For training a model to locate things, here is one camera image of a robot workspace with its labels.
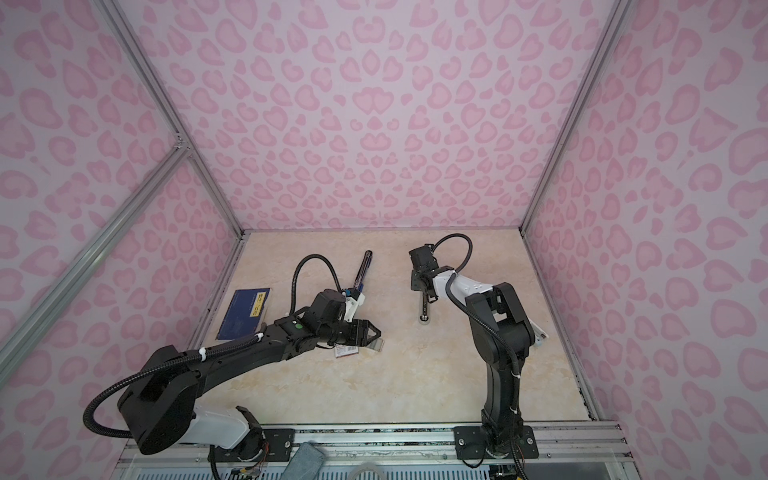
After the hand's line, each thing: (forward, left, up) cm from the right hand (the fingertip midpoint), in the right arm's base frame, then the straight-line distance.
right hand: (425, 276), depth 100 cm
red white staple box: (-25, +25, -3) cm, 35 cm away
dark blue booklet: (-13, +59, -5) cm, 60 cm away
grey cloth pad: (-53, +29, -1) cm, 60 cm away
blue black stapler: (+1, +22, -2) cm, 22 cm away
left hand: (-23, +14, +7) cm, 28 cm away
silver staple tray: (-22, +15, -4) cm, 27 cm away
